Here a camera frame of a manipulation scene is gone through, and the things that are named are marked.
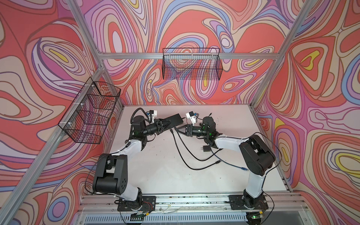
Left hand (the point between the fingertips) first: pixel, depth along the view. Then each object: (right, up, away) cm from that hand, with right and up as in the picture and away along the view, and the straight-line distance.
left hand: (172, 123), depth 80 cm
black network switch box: (-1, +1, +1) cm, 2 cm away
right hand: (+3, -5, +1) cm, 6 cm away
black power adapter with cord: (+19, -2, -11) cm, 22 cm away
